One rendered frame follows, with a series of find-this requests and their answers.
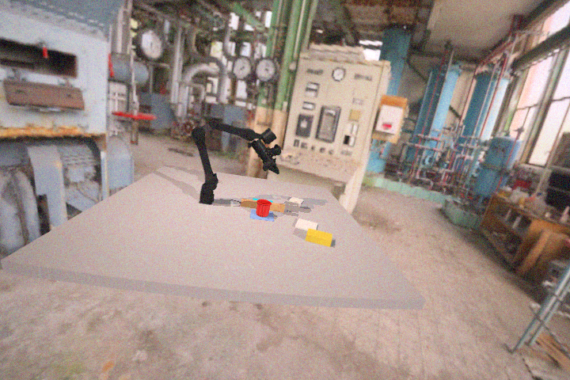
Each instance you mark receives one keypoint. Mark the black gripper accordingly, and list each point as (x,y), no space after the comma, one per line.
(269,163)

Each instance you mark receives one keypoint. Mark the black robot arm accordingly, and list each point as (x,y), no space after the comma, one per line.
(211,180)

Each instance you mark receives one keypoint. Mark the yellow flat block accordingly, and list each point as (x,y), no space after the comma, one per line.
(319,237)

